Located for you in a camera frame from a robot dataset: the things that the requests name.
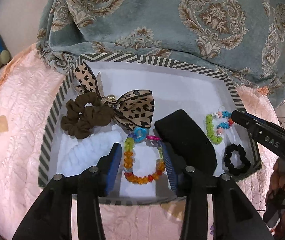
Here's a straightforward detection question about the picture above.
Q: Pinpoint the black velvet jewelry pad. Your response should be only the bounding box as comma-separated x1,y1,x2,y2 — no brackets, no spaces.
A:
154,109,217,176

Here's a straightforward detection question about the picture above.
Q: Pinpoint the light blue fluffy scrunchie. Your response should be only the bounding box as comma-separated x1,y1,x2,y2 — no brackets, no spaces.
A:
56,130,123,177

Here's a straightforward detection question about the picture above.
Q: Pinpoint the black scrunchie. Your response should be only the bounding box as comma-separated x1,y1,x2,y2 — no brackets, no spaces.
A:
223,144,251,177

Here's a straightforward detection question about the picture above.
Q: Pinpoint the pink quilted bedspread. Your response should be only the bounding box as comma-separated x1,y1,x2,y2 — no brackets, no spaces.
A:
0,46,278,239

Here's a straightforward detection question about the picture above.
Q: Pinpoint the gold fan earring left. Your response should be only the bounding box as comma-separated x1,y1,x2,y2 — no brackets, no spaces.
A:
0,115,8,134

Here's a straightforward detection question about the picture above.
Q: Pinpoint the leopard print bow scrunchie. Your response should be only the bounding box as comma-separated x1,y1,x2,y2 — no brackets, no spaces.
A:
61,62,154,139

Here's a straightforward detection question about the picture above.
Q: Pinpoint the teal damask blanket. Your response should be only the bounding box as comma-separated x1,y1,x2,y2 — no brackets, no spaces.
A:
37,0,285,107

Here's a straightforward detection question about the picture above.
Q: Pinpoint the green flower bead bracelet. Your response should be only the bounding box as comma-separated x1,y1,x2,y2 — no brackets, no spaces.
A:
205,110,235,145

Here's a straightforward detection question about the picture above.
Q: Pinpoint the striped black white box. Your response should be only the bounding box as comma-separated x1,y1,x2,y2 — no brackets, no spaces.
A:
38,53,261,205

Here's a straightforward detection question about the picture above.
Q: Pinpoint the orange rainbow bead bracelet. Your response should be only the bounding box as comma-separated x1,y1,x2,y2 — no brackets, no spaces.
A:
123,126,166,185

